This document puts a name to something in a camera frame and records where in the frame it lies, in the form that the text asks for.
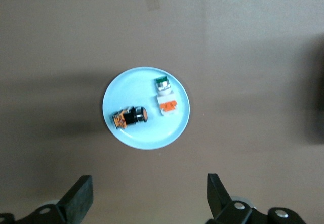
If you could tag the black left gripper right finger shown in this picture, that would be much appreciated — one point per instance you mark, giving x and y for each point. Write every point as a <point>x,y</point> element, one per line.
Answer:
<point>217,198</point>

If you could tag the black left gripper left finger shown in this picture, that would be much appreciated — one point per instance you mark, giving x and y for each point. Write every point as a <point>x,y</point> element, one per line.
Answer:
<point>78,198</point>

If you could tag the orange push-button switch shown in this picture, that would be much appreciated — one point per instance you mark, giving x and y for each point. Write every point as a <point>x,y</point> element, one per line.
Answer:
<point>129,117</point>

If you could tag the light blue plate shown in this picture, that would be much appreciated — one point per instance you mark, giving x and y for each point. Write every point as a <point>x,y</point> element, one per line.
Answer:
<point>146,133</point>

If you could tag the white orange small part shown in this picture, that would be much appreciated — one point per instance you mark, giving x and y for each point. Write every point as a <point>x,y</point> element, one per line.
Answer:
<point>165,100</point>

